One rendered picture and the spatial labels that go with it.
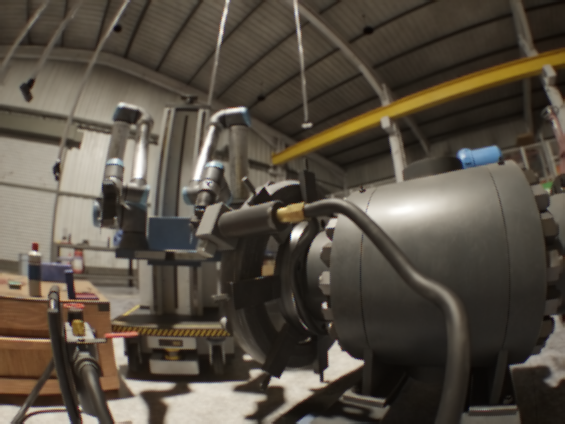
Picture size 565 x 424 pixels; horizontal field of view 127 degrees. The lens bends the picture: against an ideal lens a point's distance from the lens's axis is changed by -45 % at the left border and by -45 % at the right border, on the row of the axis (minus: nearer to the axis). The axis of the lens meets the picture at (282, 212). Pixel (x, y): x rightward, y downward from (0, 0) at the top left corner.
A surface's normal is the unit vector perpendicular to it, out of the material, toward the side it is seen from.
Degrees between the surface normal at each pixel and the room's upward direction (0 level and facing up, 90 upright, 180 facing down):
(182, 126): 90
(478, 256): 82
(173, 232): 90
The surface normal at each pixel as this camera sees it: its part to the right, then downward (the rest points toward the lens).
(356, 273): -0.66, -0.21
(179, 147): 0.29, -0.19
